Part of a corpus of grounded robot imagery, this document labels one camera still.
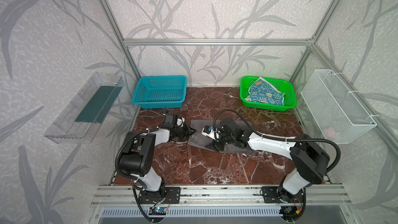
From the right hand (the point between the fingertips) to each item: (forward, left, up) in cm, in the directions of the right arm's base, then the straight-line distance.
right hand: (208, 135), depth 84 cm
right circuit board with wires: (-34, -39, -14) cm, 54 cm away
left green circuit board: (-33, +24, -11) cm, 42 cm away
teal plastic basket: (+42, +38, -11) cm, 58 cm away
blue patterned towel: (+39, -40, -8) cm, 56 cm away
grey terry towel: (-2, +6, 0) cm, 6 cm away
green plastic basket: (+42, -55, -5) cm, 70 cm away
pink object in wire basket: (-4, -58, +11) cm, 59 cm away
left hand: (+8, +6, -3) cm, 10 cm away
